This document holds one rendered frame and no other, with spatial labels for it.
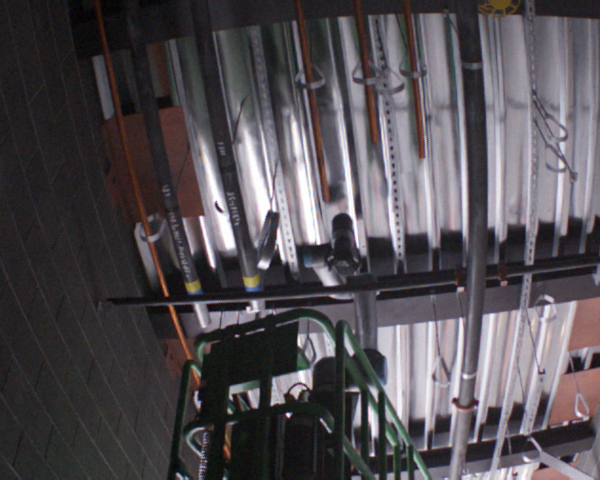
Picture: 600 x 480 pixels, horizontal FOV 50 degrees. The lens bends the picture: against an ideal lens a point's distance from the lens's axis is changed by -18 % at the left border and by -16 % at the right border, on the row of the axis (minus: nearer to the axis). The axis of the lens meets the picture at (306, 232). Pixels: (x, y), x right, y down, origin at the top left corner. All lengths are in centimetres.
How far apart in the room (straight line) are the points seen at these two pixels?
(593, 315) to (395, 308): 151
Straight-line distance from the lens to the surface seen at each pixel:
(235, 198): 322
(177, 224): 335
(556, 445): 559
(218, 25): 322
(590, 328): 486
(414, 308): 408
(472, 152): 279
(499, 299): 414
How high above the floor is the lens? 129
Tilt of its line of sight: 53 degrees up
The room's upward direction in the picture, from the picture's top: 3 degrees clockwise
